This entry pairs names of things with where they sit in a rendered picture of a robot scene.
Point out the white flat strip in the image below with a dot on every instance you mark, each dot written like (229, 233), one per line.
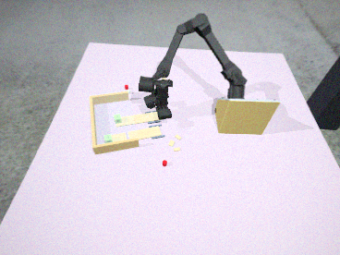
(148, 132)

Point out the pale yellow speckled strip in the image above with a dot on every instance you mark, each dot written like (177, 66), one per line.
(143, 118)

